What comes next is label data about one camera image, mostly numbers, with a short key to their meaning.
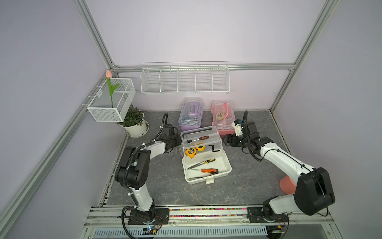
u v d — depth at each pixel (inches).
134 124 36.8
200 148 35.0
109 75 33.3
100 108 27.9
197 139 35.2
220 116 42.3
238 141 29.7
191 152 34.2
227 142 30.6
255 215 28.7
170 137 30.9
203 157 34.9
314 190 16.5
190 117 41.2
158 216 29.1
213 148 35.5
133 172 19.0
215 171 34.0
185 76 38.7
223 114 42.6
